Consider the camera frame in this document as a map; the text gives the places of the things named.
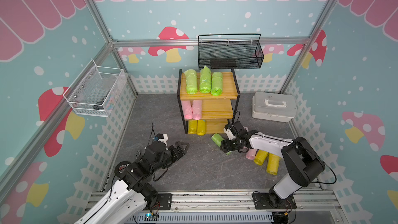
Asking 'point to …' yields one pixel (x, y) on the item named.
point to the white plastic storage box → (274, 106)
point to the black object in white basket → (97, 107)
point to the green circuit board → (150, 216)
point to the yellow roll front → (201, 127)
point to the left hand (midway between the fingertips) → (185, 152)
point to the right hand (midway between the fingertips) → (225, 146)
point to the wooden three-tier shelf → (207, 100)
